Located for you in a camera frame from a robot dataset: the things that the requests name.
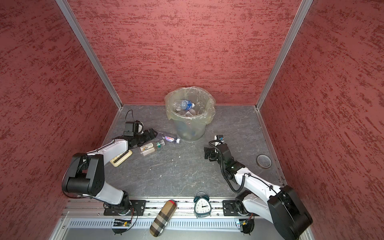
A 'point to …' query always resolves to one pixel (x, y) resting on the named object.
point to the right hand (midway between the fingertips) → (210, 150)
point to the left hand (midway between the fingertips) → (153, 138)
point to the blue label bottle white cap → (184, 104)
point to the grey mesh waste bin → (190, 124)
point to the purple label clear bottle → (171, 139)
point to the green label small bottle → (159, 144)
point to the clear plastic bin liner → (190, 108)
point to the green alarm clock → (202, 206)
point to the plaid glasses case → (162, 218)
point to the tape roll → (264, 161)
